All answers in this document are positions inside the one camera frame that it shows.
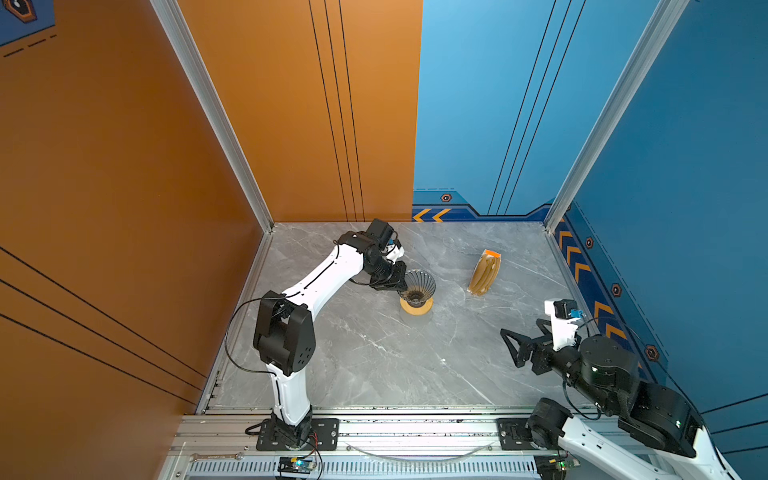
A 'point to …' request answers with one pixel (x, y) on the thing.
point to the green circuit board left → (300, 465)
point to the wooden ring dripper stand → (418, 311)
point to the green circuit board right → (553, 467)
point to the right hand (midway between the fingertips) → (515, 328)
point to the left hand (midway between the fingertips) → (408, 285)
